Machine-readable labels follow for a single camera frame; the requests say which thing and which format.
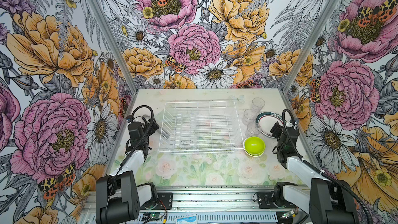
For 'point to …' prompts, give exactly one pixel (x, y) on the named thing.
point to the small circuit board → (149, 216)
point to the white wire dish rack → (200, 127)
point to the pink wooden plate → (266, 121)
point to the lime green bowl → (254, 146)
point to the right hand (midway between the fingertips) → (283, 128)
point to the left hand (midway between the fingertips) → (149, 126)
